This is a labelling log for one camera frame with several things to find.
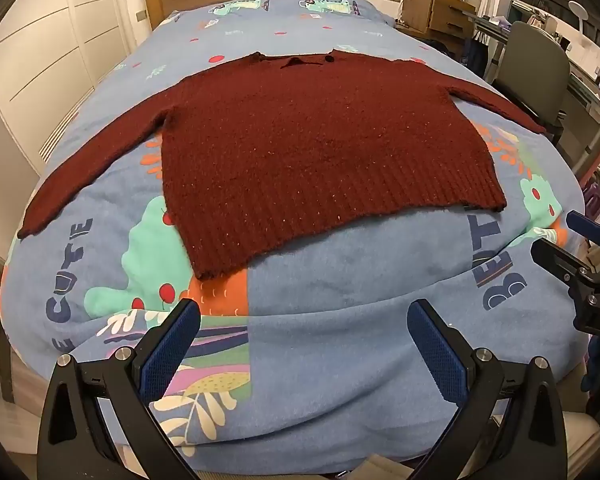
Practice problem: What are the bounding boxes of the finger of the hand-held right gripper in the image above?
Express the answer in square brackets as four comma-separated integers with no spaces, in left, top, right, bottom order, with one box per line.
[530,237,593,288]
[566,211,600,250]

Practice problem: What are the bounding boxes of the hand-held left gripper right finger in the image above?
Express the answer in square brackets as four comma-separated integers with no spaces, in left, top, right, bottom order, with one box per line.
[406,298,568,480]

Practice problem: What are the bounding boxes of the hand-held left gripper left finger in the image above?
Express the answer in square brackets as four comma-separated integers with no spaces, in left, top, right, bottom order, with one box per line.
[36,298,202,480]

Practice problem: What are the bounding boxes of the dark red knit sweater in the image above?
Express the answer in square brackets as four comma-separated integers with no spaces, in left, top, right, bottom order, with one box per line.
[17,49,548,281]

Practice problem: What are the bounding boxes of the blue fabric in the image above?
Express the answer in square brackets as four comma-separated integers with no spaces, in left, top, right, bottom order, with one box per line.
[582,332,600,403]

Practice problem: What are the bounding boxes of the blue printed blanket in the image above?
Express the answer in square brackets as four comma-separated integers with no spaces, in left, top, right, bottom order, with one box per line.
[0,0,588,453]

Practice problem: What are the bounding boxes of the white desk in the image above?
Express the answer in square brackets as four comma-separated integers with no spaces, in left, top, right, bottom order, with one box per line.
[472,10,600,128]

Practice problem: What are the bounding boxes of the grey office chair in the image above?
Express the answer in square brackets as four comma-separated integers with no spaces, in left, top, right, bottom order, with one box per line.
[490,21,573,147]

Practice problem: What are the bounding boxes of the dark blue bag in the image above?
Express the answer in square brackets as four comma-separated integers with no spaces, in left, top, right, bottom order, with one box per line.
[462,31,492,79]

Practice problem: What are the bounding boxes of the white desk lamp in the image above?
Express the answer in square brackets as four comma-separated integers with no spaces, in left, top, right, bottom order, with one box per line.
[567,1,592,44]

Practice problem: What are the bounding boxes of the wooden nightstand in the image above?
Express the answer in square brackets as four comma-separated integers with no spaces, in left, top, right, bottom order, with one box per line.
[402,0,477,39]

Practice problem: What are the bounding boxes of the white wardrobe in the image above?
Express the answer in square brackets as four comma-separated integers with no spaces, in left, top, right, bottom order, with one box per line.
[0,0,153,161]

